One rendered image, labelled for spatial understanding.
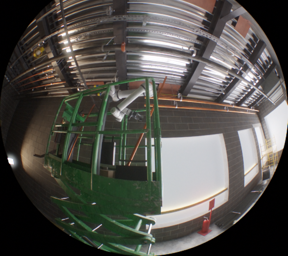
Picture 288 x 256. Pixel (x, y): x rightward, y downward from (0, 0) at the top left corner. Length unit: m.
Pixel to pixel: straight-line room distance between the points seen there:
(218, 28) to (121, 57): 2.09
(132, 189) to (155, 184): 0.16
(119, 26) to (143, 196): 2.14
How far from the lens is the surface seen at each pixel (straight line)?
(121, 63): 2.16
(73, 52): 1.59
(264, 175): 6.15
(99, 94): 2.49
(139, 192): 0.71
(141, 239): 1.12
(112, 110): 1.21
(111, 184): 0.77
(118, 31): 1.90
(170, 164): 2.57
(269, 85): 4.32
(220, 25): 2.32
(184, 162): 2.74
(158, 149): 0.73
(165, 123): 2.55
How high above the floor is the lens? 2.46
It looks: 30 degrees up
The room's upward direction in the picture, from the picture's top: straight up
